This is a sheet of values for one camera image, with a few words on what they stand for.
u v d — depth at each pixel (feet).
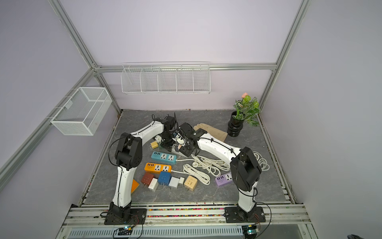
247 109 2.91
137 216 2.42
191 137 2.05
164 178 2.67
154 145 3.16
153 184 2.60
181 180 2.72
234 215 2.43
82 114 2.71
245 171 1.54
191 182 2.59
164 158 3.00
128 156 1.90
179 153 2.66
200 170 2.90
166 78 3.26
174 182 2.72
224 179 2.72
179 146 2.74
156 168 2.86
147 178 2.65
